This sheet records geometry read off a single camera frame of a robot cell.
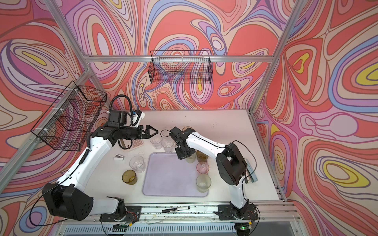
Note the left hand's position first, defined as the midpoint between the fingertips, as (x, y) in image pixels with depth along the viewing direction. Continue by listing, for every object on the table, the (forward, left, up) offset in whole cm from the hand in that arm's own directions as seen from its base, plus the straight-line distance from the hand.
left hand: (153, 131), depth 77 cm
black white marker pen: (-33, -12, -23) cm, 42 cm away
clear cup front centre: (+6, -5, -23) cm, 25 cm away
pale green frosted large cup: (-19, -27, -23) cm, 40 cm away
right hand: (-7, -17, -19) cm, 26 cm away
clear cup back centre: (-3, -7, +3) cm, 8 cm away
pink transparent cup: (-11, -27, -22) cm, 36 cm away
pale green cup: (-6, -20, -20) cm, 29 cm away
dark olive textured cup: (-3, -27, -22) cm, 35 cm away
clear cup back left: (+7, +3, -21) cm, 22 cm away
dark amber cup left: (-16, +16, -23) cm, 32 cm away
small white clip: (-4, +26, -22) cm, 34 cm away
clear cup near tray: (-7, +14, -23) cm, 28 cm away
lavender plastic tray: (-14, -5, -27) cm, 30 cm away
